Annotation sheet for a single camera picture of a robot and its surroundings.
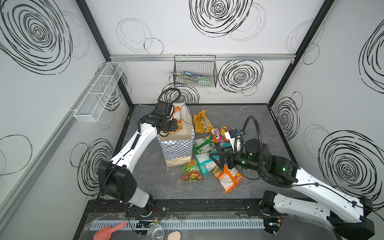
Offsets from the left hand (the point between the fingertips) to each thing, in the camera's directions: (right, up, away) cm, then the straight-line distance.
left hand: (172, 124), depth 83 cm
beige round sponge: (+3, -49, -17) cm, 52 cm away
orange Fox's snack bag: (+31, -29, -3) cm, 43 cm away
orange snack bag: (+3, +5, -4) cm, 7 cm away
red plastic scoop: (-28, -48, -17) cm, 58 cm away
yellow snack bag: (+18, -1, +22) cm, 28 cm away
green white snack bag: (+19, -14, +9) cm, 25 cm away
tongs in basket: (+8, +30, +8) cm, 32 cm away
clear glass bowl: (-6, -49, -15) cm, 52 cm away
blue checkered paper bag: (+4, -12, -9) cm, 15 cm away
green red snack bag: (+11, -27, -2) cm, 29 cm away
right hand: (+20, -12, -21) cm, 31 cm away
